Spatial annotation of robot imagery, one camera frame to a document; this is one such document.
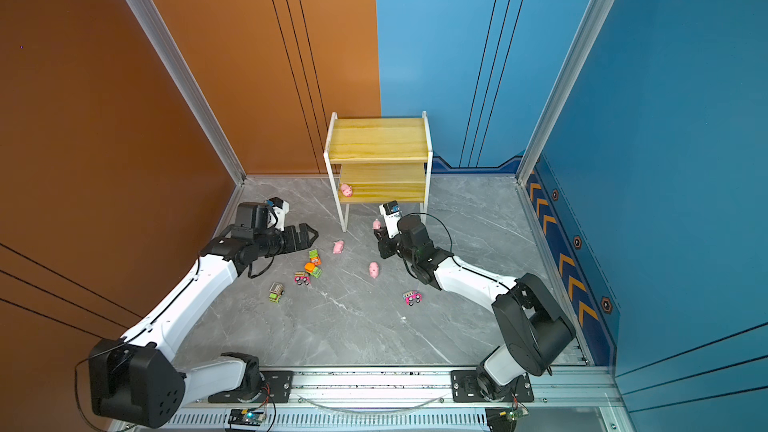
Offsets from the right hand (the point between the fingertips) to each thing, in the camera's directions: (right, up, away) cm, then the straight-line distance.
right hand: (375, 231), depth 85 cm
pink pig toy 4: (-1, -12, +6) cm, 14 cm away
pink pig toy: (-9, +12, +6) cm, 17 cm away
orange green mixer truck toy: (-20, -12, +6) cm, 24 cm away
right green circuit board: (+32, -43, -16) cm, 56 cm away
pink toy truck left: (-23, -15, +5) cm, 27 cm away
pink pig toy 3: (-13, -6, +12) cm, 19 cm away
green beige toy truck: (-29, -18, +1) cm, 34 cm away
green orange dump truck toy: (-20, -9, +8) cm, 23 cm away
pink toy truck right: (+11, -19, 0) cm, 22 cm away
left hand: (-19, 0, -3) cm, 19 cm away
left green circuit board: (-30, -43, -15) cm, 54 cm away
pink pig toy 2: (0, +2, -1) cm, 2 cm away
